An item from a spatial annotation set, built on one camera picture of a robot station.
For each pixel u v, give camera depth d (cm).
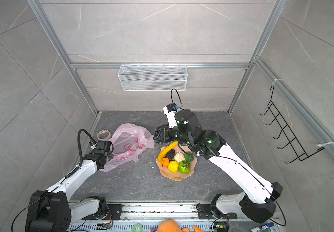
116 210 73
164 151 90
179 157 88
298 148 60
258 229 68
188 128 43
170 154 89
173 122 53
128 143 100
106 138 101
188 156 85
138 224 70
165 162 84
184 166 81
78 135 63
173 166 84
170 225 65
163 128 51
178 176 83
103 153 67
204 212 73
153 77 101
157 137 65
